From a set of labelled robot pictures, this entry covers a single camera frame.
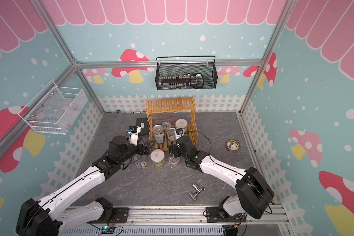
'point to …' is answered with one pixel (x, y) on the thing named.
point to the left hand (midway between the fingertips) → (148, 141)
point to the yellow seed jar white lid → (157, 156)
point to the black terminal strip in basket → (195, 80)
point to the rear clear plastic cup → (166, 125)
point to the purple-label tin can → (142, 162)
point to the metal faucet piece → (196, 186)
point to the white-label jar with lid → (181, 123)
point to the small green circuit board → (107, 229)
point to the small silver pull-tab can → (171, 134)
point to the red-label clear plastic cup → (174, 161)
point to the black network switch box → (143, 123)
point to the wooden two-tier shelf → (172, 105)
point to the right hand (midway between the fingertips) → (175, 143)
